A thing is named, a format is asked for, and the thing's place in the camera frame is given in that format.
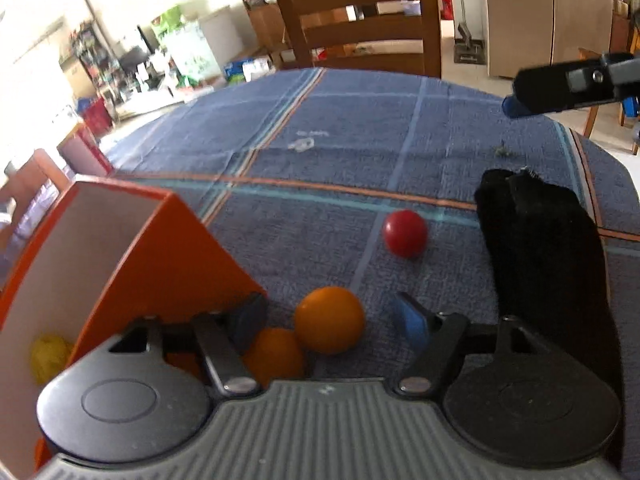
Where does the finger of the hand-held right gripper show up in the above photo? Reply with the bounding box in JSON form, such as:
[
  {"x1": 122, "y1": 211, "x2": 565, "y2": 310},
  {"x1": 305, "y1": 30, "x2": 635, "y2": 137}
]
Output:
[{"x1": 501, "y1": 52, "x2": 640, "y2": 120}]

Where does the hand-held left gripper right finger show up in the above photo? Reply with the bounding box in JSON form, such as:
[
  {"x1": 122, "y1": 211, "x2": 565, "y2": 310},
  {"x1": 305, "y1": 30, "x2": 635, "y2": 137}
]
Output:
[{"x1": 392, "y1": 291, "x2": 545, "y2": 396}]

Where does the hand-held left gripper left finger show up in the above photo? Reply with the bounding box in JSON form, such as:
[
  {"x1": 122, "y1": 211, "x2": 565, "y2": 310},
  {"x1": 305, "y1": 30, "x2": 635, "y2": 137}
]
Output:
[{"x1": 107, "y1": 292, "x2": 270, "y2": 400}]

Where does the orange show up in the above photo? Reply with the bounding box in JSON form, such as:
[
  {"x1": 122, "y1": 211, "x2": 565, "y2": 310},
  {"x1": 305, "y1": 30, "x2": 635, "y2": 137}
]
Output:
[
  {"x1": 242, "y1": 327, "x2": 307, "y2": 391},
  {"x1": 293, "y1": 286, "x2": 367, "y2": 356}
]

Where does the small red round fruit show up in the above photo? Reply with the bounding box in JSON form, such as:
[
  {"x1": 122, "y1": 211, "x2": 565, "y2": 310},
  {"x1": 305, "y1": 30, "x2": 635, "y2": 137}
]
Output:
[{"x1": 382, "y1": 210, "x2": 429, "y2": 259}]

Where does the orange cardboard box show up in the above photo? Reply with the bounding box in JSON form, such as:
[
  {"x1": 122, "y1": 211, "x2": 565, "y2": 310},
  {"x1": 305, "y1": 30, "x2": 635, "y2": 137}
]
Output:
[{"x1": 0, "y1": 177, "x2": 269, "y2": 480}]

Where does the yellow fruit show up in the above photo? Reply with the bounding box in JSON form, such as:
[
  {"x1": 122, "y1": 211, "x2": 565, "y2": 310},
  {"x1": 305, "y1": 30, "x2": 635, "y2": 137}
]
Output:
[{"x1": 31, "y1": 335, "x2": 75, "y2": 386}]

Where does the wooden dining chair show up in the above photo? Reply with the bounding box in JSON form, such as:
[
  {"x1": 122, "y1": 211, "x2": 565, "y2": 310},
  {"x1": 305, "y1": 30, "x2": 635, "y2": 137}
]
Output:
[
  {"x1": 275, "y1": 0, "x2": 444, "y2": 79},
  {"x1": 0, "y1": 147, "x2": 71, "y2": 243},
  {"x1": 577, "y1": 47, "x2": 640, "y2": 157}
]

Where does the grey dustpan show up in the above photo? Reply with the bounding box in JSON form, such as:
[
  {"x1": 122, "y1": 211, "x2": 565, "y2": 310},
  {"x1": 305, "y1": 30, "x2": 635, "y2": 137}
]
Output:
[{"x1": 452, "y1": 22, "x2": 489, "y2": 66}]

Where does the black fuzzy cloth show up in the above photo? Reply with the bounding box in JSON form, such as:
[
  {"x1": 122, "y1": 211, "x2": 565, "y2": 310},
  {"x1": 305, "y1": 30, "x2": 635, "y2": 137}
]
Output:
[{"x1": 473, "y1": 167, "x2": 627, "y2": 473}]

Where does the blue plaid tablecloth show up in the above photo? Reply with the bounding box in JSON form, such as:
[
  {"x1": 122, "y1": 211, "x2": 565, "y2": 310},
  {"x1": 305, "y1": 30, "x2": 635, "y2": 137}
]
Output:
[{"x1": 0, "y1": 67, "x2": 640, "y2": 480}]

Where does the orange box lid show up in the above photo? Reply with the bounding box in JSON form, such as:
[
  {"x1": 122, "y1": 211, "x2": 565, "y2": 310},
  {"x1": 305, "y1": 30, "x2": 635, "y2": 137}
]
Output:
[{"x1": 56, "y1": 122, "x2": 114, "y2": 179}]

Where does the blue and white carton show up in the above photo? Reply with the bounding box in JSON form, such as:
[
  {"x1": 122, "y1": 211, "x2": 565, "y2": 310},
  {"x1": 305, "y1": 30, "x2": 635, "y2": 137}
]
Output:
[{"x1": 222, "y1": 57, "x2": 271, "y2": 84}]

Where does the red basket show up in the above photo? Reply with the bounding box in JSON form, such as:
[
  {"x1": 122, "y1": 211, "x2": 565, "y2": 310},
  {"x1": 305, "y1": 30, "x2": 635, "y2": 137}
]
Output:
[{"x1": 80, "y1": 97, "x2": 112, "y2": 137}]

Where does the white cabinet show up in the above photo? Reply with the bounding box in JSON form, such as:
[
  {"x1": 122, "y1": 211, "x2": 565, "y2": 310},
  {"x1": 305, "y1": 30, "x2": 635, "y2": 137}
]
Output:
[{"x1": 164, "y1": 6, "x2": 237, "y2": 82}]

